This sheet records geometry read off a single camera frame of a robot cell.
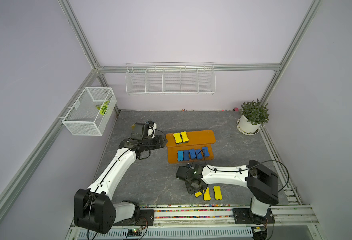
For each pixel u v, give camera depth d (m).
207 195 0.79
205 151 1.01
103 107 0.81
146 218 0.74
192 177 0.60
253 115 0.92
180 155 0.93
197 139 0.86
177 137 0.85
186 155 0.93
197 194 0.78
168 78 1.01
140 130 0.62
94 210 0.39
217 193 0.81
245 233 0.70
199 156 0.92
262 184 0.45
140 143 0.58
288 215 0.76
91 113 0.83
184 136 0.86
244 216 0.74
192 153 0.93
